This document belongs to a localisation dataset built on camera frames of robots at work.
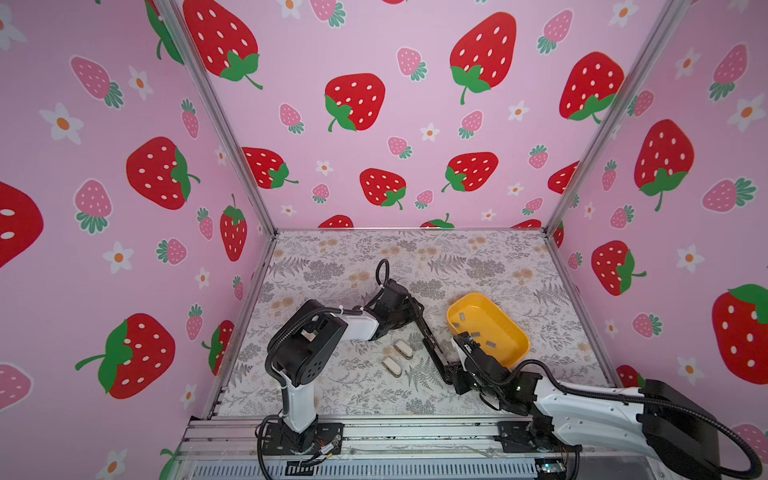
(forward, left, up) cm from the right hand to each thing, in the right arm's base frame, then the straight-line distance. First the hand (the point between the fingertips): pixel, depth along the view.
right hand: (443, 370), depth 83 cm
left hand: (+18, +7, +2) cm, 20 cm away
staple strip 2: (+11, -15, -3) cm, 19 cm away
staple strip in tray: (+15, -4, -1) cm, 16 cm away
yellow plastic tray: (+16, -16, -3) cm, 22 cm away
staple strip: (+14, -11, -4) cm, 18 cm away
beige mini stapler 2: (+5, +12, 0) cm, 13 cm away
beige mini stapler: (-1, +14, 0) cm, 14 cm away
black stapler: (+8, +3, 0) cm, 9 cm away
